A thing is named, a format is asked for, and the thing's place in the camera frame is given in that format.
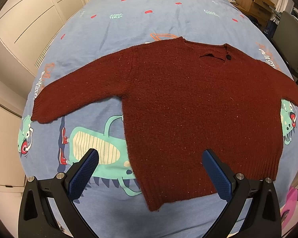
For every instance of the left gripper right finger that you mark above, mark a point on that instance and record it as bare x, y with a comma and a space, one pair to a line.
252, 208

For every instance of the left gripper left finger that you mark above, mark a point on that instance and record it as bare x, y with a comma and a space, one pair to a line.
36, 217

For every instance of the dark red knit sweater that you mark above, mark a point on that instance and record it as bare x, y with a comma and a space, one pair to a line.
180, 98

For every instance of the pink object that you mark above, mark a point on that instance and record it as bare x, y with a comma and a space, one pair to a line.
289, 207

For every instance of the grey office chair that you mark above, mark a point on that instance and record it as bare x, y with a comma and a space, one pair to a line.
285, 40

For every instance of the white wardrobe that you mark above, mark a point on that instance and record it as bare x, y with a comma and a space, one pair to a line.
27, 27

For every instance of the blue dinosaur print bedspread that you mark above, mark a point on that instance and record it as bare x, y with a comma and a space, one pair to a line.
112, 203

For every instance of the wooden desk cabinet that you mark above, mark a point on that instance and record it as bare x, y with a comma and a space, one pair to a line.
259, 10

